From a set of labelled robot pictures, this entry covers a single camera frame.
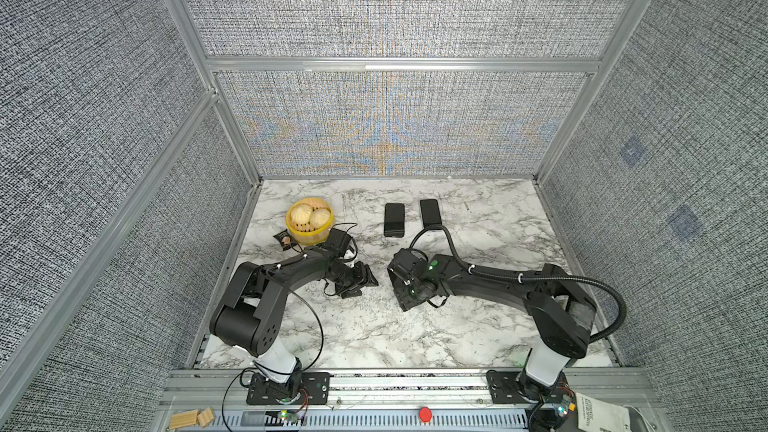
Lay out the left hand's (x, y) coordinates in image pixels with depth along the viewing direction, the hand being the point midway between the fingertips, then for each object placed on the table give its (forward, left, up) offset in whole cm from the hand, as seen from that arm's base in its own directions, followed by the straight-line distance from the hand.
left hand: (371, 288), depth 89 cm
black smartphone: (+26, -9, -1) cm, 27 cm away
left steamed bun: (+25, +23, +5) cm, 34 cm away
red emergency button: (-32, -11, +1) cm, 34 cm away
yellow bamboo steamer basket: (+20, +21, +1) cm, 29 cm away
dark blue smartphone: (+29, -22, -1) cm, 36 cm away
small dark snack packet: (+19, +29, 0) cm, 35 cm away
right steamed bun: (+24, +17, +5) cm, 29 cm away
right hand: (-3, -11, 0) cm, 11 cm away
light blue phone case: (+29, -22, -1) cm, 36 cm away
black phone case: (+26, -9, -1) cm, 27 cm away
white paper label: (-34, -51, 0) cm, 61 cm away
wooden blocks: (-29, +43, -1) cm, 52 cm away
